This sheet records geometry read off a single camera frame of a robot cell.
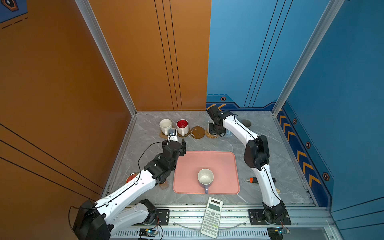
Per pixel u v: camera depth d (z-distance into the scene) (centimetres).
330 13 71
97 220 39
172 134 65
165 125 105
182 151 59
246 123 99
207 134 105
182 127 104
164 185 80
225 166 92
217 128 84
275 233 70
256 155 61
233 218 75
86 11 71
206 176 85
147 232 71
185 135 103
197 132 106
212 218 72
